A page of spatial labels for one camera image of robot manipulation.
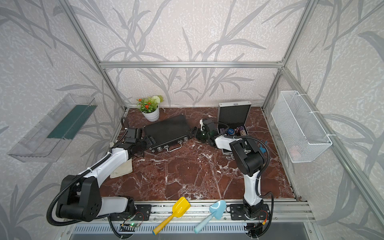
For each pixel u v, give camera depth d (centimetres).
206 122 79
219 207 75
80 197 41
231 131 103
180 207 75
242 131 102
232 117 99
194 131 87
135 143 68
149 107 102
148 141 81
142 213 72
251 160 53
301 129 63
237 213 73
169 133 97
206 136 84
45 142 64
